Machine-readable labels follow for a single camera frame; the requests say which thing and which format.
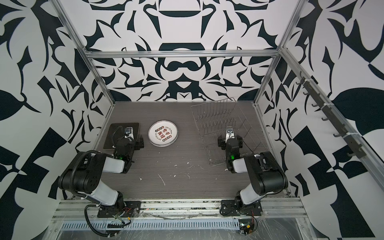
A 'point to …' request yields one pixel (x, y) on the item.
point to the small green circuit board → (246, 226)
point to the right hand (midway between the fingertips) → (232, 133)
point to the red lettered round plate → (163, 133)
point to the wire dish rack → (213, 118)
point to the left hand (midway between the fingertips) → (132, 133)
